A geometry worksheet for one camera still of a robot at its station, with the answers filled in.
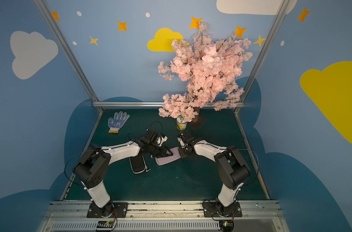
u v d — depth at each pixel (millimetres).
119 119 1148
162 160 883
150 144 747
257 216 739
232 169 478
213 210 749
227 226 733
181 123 1040
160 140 784
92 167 478
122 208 754
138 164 879
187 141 748
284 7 693
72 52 866
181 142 801
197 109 855
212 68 594
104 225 731
